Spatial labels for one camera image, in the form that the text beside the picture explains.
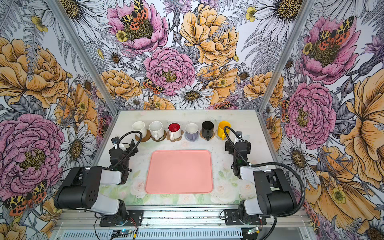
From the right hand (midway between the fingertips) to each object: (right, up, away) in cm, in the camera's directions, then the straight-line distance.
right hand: (237, 143), depth 93 cm
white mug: (-62, +10, +7) cm, 64 cm away
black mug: (-18, +8, +6) cm, 21 cm away
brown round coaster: (-60, +2, +12) cm, 62 cm away
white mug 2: (-52, +8, +10) cm, 53 cm away
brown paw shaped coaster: (-44, +3, +12) cm, 46 cm away
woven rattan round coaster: (-22, +4, +13) cm, 26 cm away
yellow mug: (-8, +11, +7) cm, 16 cm away
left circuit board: (-60, -39, -22) cm, 75 cm away
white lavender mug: (-28, +7, +12) cm, 32 cm away
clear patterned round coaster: (-9, +2, +12) cm, 15 cm away
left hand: (-67, -1, -1) cm, 67 cm away
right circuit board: (+2, -38, -21) cm, 44 cm away
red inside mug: (-40, +8, +12) cm, 43 cm away
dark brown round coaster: (-49, +2, +10) cm, 50 cm away
